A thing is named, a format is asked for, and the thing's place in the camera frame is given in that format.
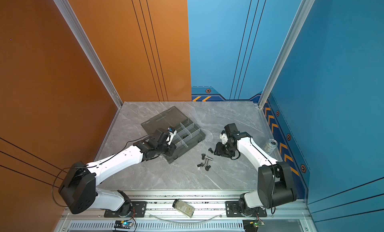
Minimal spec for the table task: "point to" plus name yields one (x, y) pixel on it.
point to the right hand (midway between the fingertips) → (216, 153)
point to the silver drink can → (270, 145)
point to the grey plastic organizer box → (183, 133)
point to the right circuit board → (251, 225)
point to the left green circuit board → (122, 224)
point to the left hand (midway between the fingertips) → (175, 145)
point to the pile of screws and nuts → (204, 157)
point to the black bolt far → (210, 150)
